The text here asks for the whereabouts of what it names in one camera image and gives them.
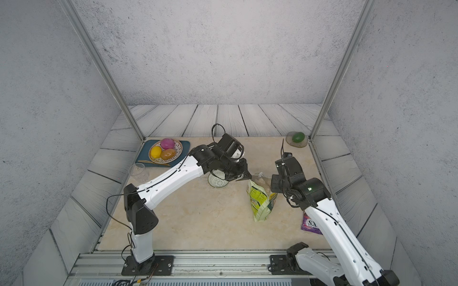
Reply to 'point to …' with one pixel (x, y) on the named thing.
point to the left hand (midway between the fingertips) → (256, 178)
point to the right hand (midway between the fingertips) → (280, 179)
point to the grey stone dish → (289, 140)
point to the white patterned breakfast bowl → (216, 182)
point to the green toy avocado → (298, 137)
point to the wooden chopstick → (155, 163)
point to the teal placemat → (144, 154)
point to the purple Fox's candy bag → (308, 224)
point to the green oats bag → (260, 196)
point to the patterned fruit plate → (178, 148)
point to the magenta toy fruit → (167, 143)
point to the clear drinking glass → (137, 171)
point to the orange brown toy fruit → (167, 154)
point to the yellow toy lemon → (155, 152)
